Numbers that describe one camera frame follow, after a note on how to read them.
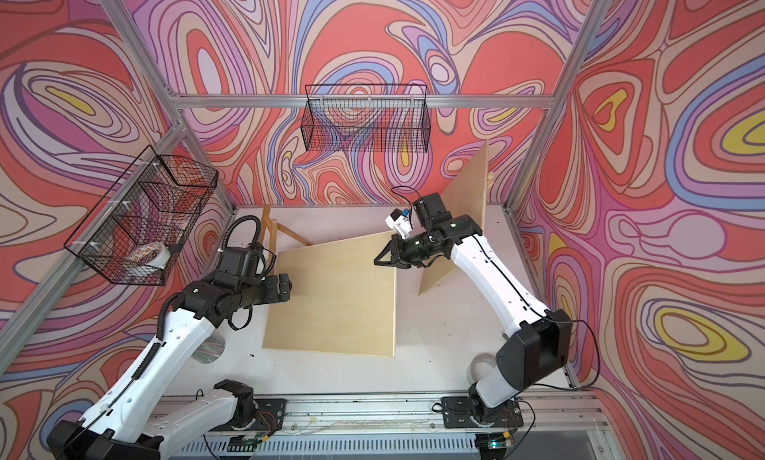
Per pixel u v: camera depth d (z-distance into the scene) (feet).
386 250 2.30
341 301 2.69
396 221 2.31
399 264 2.13
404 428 2.36
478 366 2.58
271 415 2.38
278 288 2.25
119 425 1.23
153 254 2.36
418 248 2.10
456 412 2.41
